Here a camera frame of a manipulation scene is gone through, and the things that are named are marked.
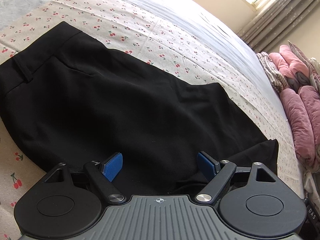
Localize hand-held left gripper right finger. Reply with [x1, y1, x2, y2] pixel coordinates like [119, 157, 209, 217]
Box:
[195, 151, 277, 203]

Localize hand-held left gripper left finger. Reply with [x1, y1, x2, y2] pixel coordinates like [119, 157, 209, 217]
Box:
[44, 152, 126, 203]

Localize black pants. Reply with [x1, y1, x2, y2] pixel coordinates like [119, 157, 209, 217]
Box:
[0, 21, 279, 195]

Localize white crumpled cloth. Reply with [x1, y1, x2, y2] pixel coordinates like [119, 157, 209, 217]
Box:
[303, 165, 320, 199]

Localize mauve quilt with grey lining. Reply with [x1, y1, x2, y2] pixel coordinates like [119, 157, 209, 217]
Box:
[279, 85, 320, 166]

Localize striped blanket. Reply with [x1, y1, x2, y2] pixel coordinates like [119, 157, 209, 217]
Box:
[256, 51, 287, 93]

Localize pink quilt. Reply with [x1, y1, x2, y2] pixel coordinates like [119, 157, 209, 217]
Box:
[271, 44, 309, 90]

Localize cherry print bed sheet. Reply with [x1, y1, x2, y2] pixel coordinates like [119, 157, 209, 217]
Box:
[0, 0, 307, 230]

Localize grey star print curtain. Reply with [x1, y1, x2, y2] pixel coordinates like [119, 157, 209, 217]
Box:
[237, 0, 320, 54]

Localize light blue bed sheet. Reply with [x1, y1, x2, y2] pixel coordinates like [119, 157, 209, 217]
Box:
[0, 0, 290, 120]

